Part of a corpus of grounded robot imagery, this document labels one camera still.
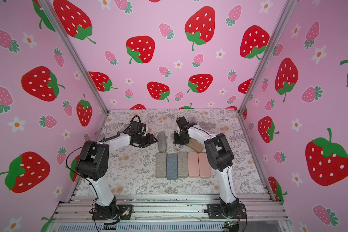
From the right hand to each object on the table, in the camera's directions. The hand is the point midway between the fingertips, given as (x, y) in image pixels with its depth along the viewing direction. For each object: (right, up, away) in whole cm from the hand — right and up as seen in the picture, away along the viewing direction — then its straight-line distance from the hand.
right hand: (178, 141), depth 100 cm
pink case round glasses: (+16, -17, -13) cm, 27 cm away
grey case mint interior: (-11, -14, -11) cm, 21 cm away
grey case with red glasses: (+3, -13, -12) cm, 18 cm away
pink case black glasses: (+9, -15, -13) cm, 22 cm away
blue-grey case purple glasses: (-4, -14, -12) cm, 19 cm away
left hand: (-15, 0, -2) cm, 16 cm away
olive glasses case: (+12, -3, -1) cm, 12 cm away
